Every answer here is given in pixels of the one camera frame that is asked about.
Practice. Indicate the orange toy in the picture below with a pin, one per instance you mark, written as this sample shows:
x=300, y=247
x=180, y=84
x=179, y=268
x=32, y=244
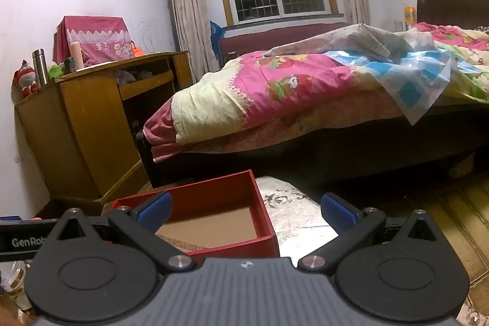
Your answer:
x=137, y=51

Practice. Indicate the blue plastic bag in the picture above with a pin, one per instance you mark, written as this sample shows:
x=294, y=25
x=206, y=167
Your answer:
x=215, y=39

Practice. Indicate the pink floral bedsheet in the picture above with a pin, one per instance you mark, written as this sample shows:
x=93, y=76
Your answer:
x=237, y=144

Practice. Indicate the steel thermos flask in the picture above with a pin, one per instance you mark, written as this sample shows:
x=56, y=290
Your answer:
x=40, y=66

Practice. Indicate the white patterned floor mat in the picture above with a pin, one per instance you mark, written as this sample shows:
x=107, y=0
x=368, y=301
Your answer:
x=298, y=219

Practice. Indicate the blue white checked cloth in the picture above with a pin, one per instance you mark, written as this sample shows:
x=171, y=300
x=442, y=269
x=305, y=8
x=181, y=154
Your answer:
x=412, y=81

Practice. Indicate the white floral sheet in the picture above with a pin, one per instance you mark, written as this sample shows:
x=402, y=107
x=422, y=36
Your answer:
x=359, y=37

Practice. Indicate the green toy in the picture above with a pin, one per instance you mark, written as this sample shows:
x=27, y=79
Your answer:
x=55, y=71

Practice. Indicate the dark jar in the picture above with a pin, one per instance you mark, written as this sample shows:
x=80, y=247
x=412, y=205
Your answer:
x=69, y=65

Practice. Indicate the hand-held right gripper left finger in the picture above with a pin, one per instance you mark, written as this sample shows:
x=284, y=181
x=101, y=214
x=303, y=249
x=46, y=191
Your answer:
x=154, y=207

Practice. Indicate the wooden desk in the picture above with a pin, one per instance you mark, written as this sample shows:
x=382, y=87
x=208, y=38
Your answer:
x=76, y=127

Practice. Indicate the white paper roll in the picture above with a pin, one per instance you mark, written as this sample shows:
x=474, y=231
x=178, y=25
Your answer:
x=95, y=67

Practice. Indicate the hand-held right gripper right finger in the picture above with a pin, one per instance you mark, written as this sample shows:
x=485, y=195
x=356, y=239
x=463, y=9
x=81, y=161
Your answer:
x=336, y=213

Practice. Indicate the red white snowman plush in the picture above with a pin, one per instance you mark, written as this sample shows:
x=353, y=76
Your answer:
x=25, y=79

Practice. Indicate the clear plastic bag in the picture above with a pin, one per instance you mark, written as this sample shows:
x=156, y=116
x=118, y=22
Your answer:
x=15, y=284

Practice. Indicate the dark wooden bed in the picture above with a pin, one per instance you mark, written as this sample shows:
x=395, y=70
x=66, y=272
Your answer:
x=305, y=161

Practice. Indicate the red cardboard box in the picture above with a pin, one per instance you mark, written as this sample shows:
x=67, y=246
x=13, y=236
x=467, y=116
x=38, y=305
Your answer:
x=263, y=211

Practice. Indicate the crumpled clothes in desk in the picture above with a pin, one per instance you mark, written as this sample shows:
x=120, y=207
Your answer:
x=130, y=77

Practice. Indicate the yellow bottle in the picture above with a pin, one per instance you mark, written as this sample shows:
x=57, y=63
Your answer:
x=410, y=17

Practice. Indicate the pink cloth covered box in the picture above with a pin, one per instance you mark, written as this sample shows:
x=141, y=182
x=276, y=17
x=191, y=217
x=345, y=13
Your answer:
x=95, y=35

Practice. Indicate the pink bottle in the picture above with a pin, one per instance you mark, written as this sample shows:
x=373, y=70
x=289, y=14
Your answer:
x=75, y=56

